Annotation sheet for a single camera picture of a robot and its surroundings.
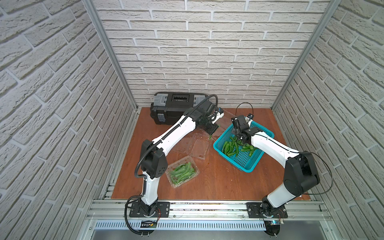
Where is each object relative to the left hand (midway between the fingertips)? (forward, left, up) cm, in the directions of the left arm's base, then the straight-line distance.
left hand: (221, 127), depth 82 cm
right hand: (+4, -14, -6) cm, 16 cm away
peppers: (-19, +22, -19) cm, 35 cm away
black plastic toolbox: (+19, +33, -4) cm, 38 cm away
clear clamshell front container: (-14, +21, -14) cm, 29 cm away
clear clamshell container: (0, +13, -21) cm, 25 cm away
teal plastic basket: (-12, -17, -20) cm, 29 cm away
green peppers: (-3, -9, -17) cm, 19 cm away
